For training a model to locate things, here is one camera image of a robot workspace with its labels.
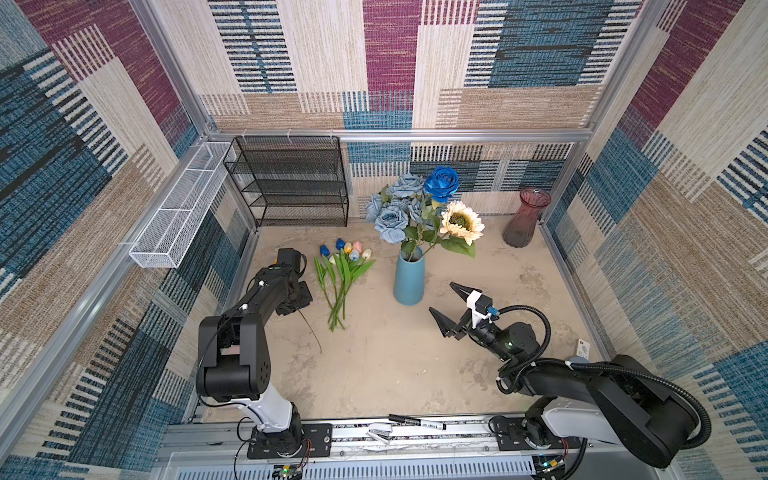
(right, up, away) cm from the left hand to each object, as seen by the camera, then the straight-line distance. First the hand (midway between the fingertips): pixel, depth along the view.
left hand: (298, 298), depth 92 cm
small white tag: (+83, -14, -5) cm, 84 cm away
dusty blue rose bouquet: (+28, +25, -18) cm, 42 cm away
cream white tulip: (+20, +13, +15) cm, 28 cm away
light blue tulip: (+16, +13, +13) cm, 24 cm away
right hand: (+41, +3, -16) cm, 44 cm away
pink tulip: (+17, +16, +16) cm, 29 cm away
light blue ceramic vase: (+33, +7, -6) cm, 35 cm away
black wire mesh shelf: (-8, +40, +17) cm, 44 cm away
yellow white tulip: (+13, +16, +16) cm, 26 cm away
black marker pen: (+35, -28, -17) cm, 47 cm away
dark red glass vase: (+73, +23, +14) cm, 78 cm away
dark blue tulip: (+10, +17, +18) cm, 27 cm away
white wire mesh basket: (-25, +17, -21) cm, 37 cm away
